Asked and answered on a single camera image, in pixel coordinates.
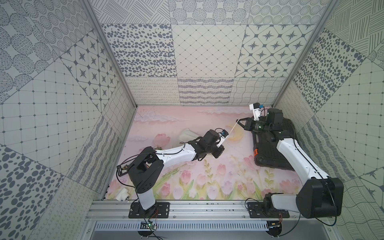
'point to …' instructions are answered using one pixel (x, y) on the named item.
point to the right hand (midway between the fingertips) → (238, 121)
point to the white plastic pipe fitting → (123, 195)
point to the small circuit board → (151, 225)
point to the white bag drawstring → (234, 126)
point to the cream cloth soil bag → (187, 135)
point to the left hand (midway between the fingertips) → (222, 144)
